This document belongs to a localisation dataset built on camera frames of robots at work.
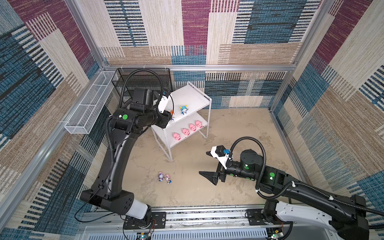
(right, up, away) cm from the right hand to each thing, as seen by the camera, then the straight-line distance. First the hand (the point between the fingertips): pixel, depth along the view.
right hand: (205, 164), depth 63 cm
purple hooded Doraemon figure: (-23, -12, +22) cm, 34 cm away
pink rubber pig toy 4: (-2, +17, +26) cm, 31 cm away
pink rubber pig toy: (-14, +10, +20) cm, 26 cm away
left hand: (-16, +22, +4) cm, 28 cm away
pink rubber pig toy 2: (-9, +13, +22) cm, 27 cm away
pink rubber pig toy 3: (-5, +15, +24) cm, 29 cm away
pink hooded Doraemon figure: (-19, -13, +21) cm, 32 cm away
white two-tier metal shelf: (-6, +25, +13) cm, 29 cm away
